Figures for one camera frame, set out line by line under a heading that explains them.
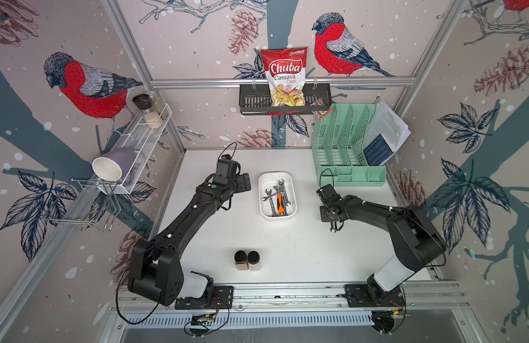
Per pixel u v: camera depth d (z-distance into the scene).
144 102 0.78
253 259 0.73
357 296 0.73
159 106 0.86
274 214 0.95
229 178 0.65
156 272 0.41
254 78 0.95
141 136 0.84
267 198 1.00
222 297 0.73
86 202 0.58
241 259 0.73
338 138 1.23
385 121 0.99
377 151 1.03
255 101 0.95
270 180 1.04
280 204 0.97
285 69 0.81
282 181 1.04
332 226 0.93
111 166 0.61
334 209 0.69
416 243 0.46
